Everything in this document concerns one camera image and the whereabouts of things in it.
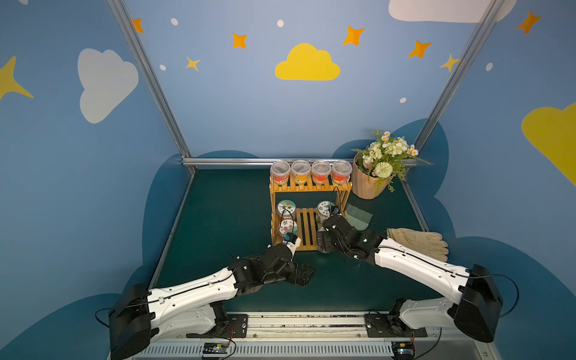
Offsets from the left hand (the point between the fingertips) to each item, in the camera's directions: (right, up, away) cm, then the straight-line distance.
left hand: (307, 264), depth 75 cm
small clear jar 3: (+5, +32, 0) cm, 32 cm away
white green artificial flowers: (+34, +38, +14) cm, 53 cm away
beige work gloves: (+55, +2, +20) cm, 58 cm away
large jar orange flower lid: (-7, +17, +18) cm, 26 cm away
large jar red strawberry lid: (+5, +8, -1) cm, 10 cm away
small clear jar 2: (-2, +32, +1) cm, 32 cm away
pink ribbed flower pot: (+29, +27, +26) cm, 48 cm away
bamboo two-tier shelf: (+2, +13, +27) cm, 30 cm away
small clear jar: (-9, +31, 0) cm, 33 cm away
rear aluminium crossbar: (-59, +40, +41) cm, 82 cm away
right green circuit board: (+32, -28, -2) cm, 42 cm away
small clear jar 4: (+12, +32, 0) cm, 34 cm away
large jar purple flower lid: (-7, +11, +13) cm, 18 cm away
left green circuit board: (-30, -26, -3) cm, 40 cm away
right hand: (+9, +9, +8) cm, 15 cm away
